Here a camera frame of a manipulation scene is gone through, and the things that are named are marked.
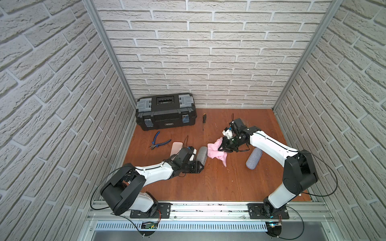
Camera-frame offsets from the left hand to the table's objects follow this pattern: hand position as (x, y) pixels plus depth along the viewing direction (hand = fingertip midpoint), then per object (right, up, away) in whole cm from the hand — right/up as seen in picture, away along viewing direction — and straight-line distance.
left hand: (202, 166), depth 86 cm
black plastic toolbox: (-24, +33, +9) cm, 42 cm away
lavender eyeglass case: (+32, +4, +4) cm, 32 cm away
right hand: (+10, +10, -1) cm, 14 cm away
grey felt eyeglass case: (0, +6, +3) cm, 6 cm away
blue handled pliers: (-32, +11, +11) cm, 35 cm away
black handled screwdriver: (+2, +28, +27) cm, 39 cm away
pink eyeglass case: (-17, +10, +12) cm, 23 cm away
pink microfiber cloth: (+6, +9, -3) cm, 11 cm away
